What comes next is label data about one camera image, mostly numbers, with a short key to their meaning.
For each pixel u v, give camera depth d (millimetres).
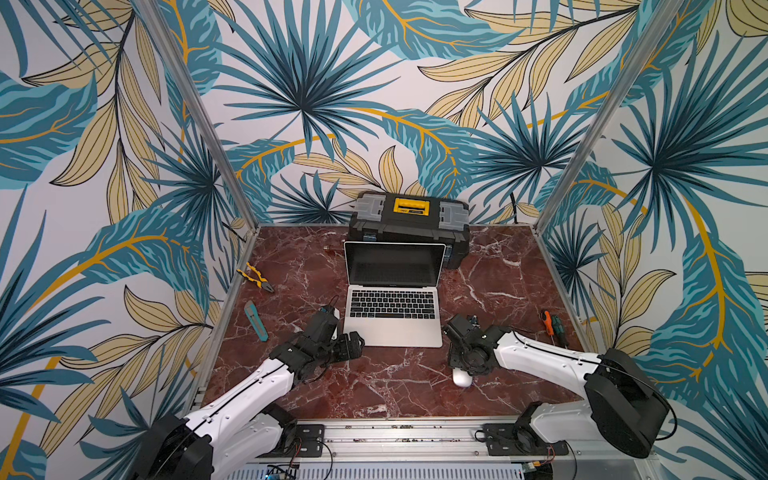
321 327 627
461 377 839
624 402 422
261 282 1006
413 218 1010
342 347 737
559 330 913
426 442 748
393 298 1172
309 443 720
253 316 947
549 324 925
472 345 646
